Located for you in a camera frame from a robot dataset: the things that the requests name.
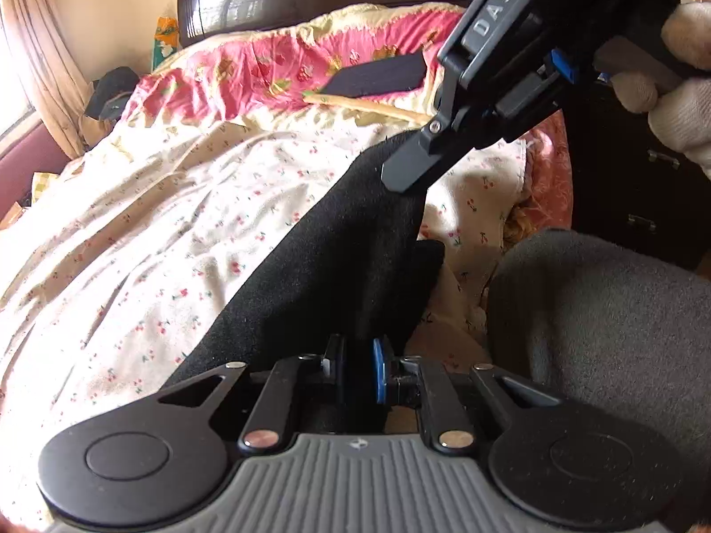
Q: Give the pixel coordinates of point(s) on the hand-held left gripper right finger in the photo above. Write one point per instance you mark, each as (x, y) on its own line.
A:
(381, 372)

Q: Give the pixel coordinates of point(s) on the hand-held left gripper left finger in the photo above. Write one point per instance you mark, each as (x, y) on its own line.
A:
(336, 366)

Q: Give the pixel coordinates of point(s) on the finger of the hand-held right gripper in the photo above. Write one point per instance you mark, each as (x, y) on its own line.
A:
(416, 164)

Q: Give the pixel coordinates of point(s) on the black pants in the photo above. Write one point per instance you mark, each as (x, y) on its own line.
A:
(333, 261)

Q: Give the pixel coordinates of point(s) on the person's right hand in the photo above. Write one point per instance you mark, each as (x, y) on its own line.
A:
(686, 116)

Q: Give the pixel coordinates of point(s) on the wooden stick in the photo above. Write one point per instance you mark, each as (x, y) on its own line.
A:
(366, 106)

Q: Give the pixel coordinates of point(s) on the black flat cloth piece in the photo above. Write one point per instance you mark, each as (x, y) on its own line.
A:
(377, 75)

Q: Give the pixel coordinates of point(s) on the dark wooden nightstand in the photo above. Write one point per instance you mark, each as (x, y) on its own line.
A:
(622, 177)

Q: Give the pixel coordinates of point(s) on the pink floral quilt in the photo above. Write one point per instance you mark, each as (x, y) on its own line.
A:
(239, 66)

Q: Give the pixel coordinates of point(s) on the white cherry print bedsheet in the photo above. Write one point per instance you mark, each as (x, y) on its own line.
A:
(166, 222)

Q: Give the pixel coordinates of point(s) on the person's grey fleece clothing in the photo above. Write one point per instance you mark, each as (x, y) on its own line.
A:
(600, 311)

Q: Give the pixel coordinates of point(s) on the colourful printed package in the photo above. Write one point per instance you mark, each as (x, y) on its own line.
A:
(165, 39)

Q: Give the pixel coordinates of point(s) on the yellow checked cloth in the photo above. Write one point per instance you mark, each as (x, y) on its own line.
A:
(47, 183)

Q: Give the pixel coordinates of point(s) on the maroon padded bench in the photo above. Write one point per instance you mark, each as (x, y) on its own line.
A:
(28, 161)

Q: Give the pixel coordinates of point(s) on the beige patterned curtain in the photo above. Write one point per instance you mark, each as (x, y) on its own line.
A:
(41, 55)

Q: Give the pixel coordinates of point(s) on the window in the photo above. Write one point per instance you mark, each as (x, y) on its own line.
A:
(14, 77)

